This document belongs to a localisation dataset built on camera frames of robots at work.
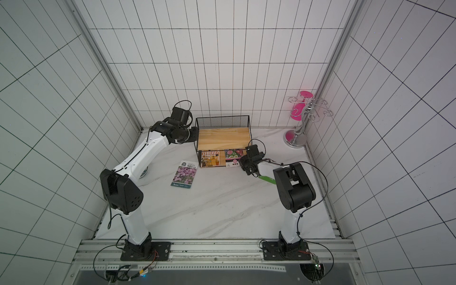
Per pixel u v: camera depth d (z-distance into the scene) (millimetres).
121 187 474
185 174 974
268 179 949
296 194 506
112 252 735
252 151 795
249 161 794
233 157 1033
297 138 1124
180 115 657
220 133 959
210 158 1031
